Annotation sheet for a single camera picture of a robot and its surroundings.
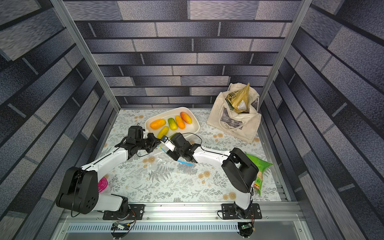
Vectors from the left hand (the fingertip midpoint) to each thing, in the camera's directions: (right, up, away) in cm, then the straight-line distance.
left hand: (163, 138), depth 86 cm
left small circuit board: (-20, -42, -15) cm, 48 cm away
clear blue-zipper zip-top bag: (-4, -15, +7) cm, 17 cm away
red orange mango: (+12, +13, +24) cm, 30 cm away
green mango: (+6, +2, -15) cm, 16 cm away
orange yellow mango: (-8, +9, +19) cm, 23 cm away
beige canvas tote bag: (+48, +7, +3) cm, 48 cm away
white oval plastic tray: (+15, +4, +22) cm, 27 cm away
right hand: (+3, -5, +2) cm, 7 cm away
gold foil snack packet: (+46, +23, +6) cm, 52 cm away
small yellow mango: (-4, +3, +15) cm, 16 cm away
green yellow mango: (+2, +8, +20) cm, 22 cm away
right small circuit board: (+44, -42, -13) cm, 63 cm away
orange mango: (+7, +10, +21) cm, 24 cm away
